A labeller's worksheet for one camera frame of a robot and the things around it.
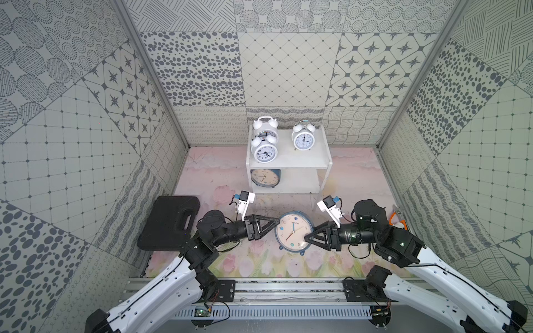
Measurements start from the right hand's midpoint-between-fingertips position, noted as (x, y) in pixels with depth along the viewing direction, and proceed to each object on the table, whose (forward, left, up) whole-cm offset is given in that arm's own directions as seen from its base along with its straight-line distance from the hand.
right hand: (308, 238), depth 62 cm
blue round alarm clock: (+25, +14, -2) cm, 29 cm away
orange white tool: (+15, -44, -23) cm, 52 cm away
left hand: (+1, +9, +4) cm, 10 cm away
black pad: (+12, +54, -17) cm, 58 cm away
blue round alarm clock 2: (+1, +6, +1) cm, 6 cm away
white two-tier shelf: (+33, -1, -9) cm, 34 cm away
